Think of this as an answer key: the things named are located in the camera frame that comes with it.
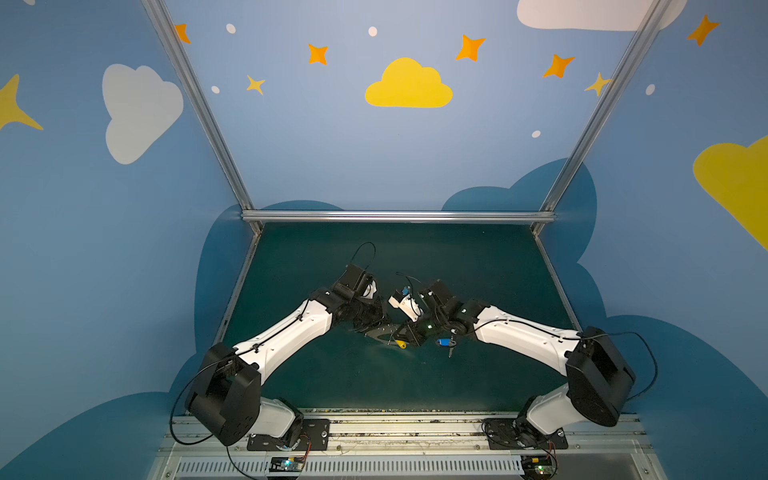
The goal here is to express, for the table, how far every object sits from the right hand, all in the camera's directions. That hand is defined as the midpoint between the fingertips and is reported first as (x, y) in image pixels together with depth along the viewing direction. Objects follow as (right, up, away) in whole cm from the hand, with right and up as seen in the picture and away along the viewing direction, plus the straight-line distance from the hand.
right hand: (397, 333), depth 80 cm
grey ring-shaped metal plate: (-2, +1, 0) cm, 2 cm away
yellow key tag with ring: (+1, -3, -1) cm, 3 cm away
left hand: (0, +4, -1) cm, 4 cm away
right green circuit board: (+34, -30, -9) cm, 46 cm away
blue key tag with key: (+16, -6, +10) cm, 20 cm away
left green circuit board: (-27, -30, -9) cm, 41 cm away
